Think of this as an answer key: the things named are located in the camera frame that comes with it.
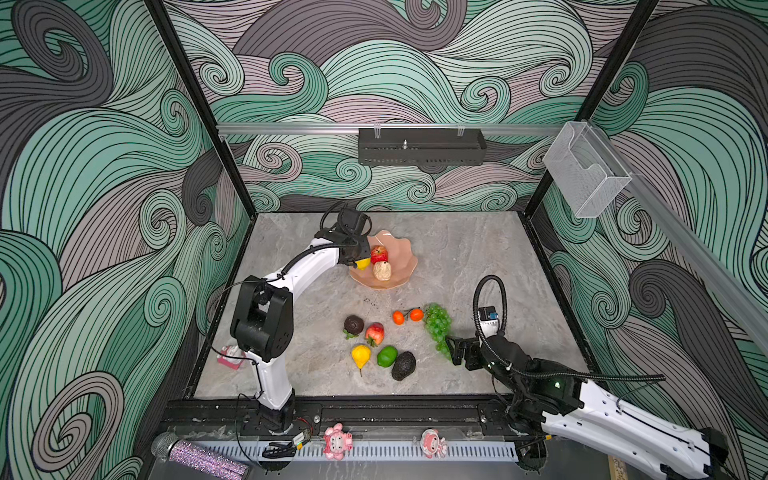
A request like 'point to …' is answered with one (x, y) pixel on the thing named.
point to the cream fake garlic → (382, 270)
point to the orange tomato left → (398, 317)
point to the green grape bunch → (439, 323)
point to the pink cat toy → (337, 442)
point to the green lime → (387, 356)
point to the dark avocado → (403, 366)
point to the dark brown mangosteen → (353, 326)
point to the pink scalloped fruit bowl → (400, 256)
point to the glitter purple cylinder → (170, 447)
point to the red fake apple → (379, 253)
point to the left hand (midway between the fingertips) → (363, 247)
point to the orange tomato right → (417, 315)
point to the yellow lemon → (363, 264)
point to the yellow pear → (361, 355)
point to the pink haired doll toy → (432, 444)
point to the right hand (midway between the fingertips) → (459, 338)
